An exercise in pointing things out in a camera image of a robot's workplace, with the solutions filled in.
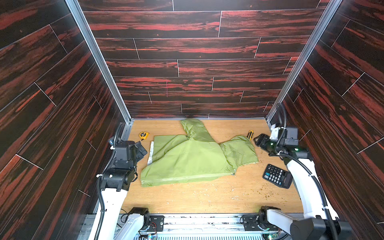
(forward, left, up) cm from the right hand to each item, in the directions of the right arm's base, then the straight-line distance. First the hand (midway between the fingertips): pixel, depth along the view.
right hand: (261, 140), depth 77 cm
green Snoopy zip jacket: (+1, +34, -17) cm, 38 cm away
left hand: (-10, +64, +3) cm, 65 cm away
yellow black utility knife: (+22, -5, -22) cm, 31 cm away
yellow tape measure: (+18, +74, -21) cm, 78 cm away
